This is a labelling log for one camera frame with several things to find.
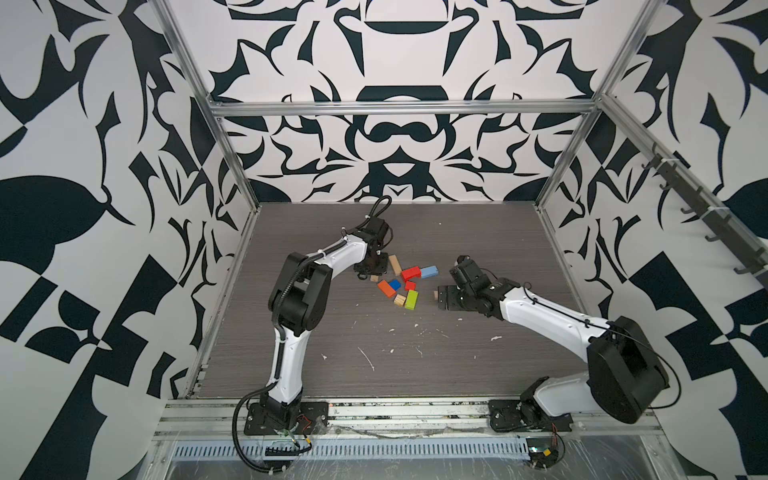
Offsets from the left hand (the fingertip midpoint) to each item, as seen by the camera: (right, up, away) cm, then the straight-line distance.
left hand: (381, 264), depth 99 cm
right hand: (+21, -8, -11) cm, 25 cm away
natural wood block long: (-2, -5, 0) cm, 5 cm away
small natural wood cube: (+6, -11, -5) cm, 13 cm away
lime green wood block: (+9, -11, -5) cm, 15 cm away
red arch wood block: (+10, -3, +1) cm, 10 cm away
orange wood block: (+2, -8, -2) cm, 8 cm away
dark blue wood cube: (+5, -6, -1) cm, 8 cm away
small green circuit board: (+38, -42, -27) cm, 63 cm away
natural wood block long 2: (+5, 0, +3) cm, 6 cm away
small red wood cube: (+9, -7, -2) cm, 12 cm away
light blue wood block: (+16, -3, +1) cm, 16 cm away
